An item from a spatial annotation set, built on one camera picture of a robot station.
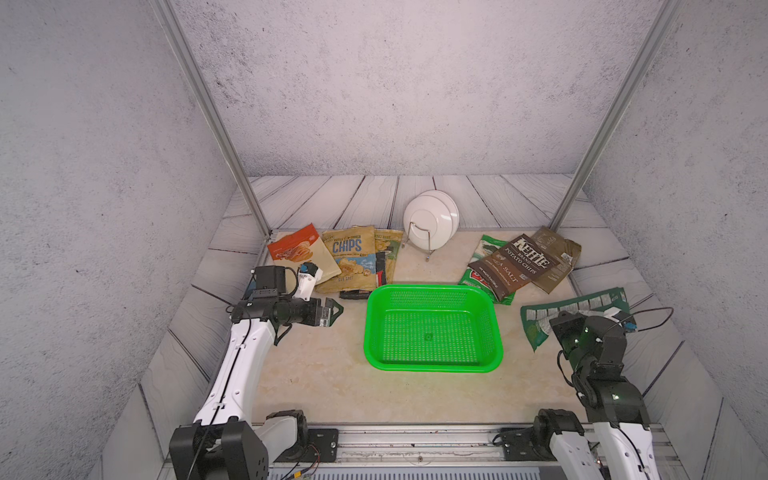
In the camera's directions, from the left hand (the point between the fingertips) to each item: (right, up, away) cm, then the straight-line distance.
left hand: (330, 305), depth 80 cm
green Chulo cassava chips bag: (+51, +16, +35) cm, 64 cm away
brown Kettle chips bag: (+57, +8, +26) cm, 63 cm away
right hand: (+56, +1, -8) cm, 57 cm away
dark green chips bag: (+56, -4, +3) cm, 56 cm away
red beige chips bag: (-18, +16, +36) cm, 44 cm away
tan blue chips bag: (+2, +14, +31) cm, 35 cm away
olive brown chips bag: (+81, +14, +33) cm, 88 cm away
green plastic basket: (+32, -9, +14) cm, 36 cm away
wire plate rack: (+29, +18, +27) cm, 44 cm away
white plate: (+30, +26, +24) cm, 46 cm away
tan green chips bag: (+15, +18, +35) cm, 42 cm away
